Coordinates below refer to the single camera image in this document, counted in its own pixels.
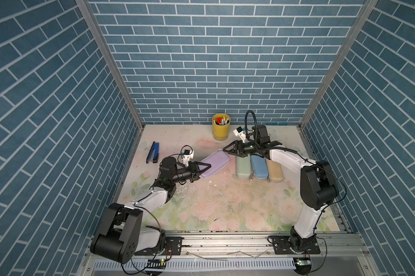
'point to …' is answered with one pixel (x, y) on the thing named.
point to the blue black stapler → (153, 154)
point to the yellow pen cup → (221, 126)
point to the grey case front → (243, 168)
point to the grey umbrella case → (218, 160)
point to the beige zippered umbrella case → (275, 171)
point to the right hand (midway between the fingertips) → (228, 152)
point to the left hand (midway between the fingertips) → (213, 170)
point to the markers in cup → (222, 121)
